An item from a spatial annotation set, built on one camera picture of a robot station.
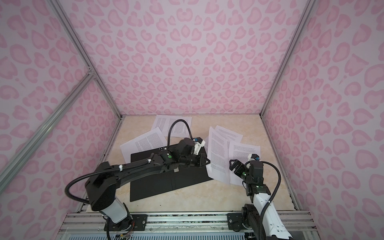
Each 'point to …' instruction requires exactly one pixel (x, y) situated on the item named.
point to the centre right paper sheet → (229, 135)
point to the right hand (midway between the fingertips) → (235, 163)
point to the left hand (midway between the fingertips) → (212, 160)
